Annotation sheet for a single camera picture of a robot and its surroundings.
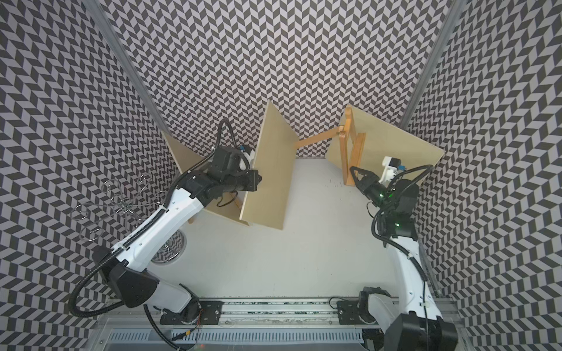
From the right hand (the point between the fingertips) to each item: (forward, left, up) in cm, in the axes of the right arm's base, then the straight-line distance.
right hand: (351, 173), depth 71 cm
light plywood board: (+14, +26, -6) cm, 30 cm away
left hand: (+1, +30, -4) cm, 31 cm away
